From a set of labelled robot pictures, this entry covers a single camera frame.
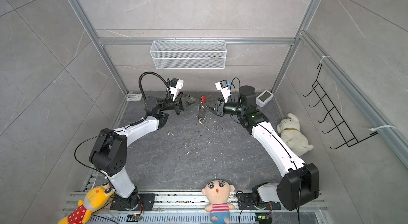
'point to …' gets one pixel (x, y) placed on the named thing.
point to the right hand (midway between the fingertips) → (206, 106)
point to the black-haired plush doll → (218, 192)
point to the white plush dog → (289, 130)
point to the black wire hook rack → (333, 113)
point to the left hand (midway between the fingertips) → (201, 102)
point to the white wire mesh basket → (188, 54)
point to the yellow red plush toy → (96, 198)
